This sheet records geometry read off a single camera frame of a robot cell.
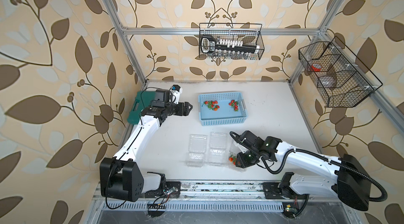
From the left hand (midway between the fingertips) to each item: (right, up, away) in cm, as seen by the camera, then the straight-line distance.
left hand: (183, 104), depth 82 cm
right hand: (+28, -30, -4) cm, 42 cm away
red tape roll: (+70, +19, 0) cm, 73 cm away
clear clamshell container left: (+7, -30, +4) cm, 31 cm away
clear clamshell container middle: (+18, -26, +4) cm, 32 cm away
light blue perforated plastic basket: (+23, -5, +23) cm, 33 cm away
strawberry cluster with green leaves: (+16, -2, +23) cm, 28 cm away
